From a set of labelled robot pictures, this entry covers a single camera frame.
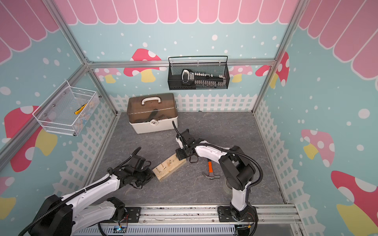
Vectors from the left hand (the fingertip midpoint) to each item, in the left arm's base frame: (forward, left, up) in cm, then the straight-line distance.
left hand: (154, 178), depth 85 cm
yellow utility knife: (+23, +37, +31) cm, 54 cm away
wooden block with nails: (+6, -7, +2) cm, 10 cm away
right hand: (+15, -14, +3) cm, 20 cm away
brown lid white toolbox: (+37, +5, +16) cm, 41 cm away
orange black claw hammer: (+3, -33, -1) cm, 33 cm away
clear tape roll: (-6, -41, +2) cm, 41 cm away
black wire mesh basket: (+48, -10, +33) cm, 60 cm away
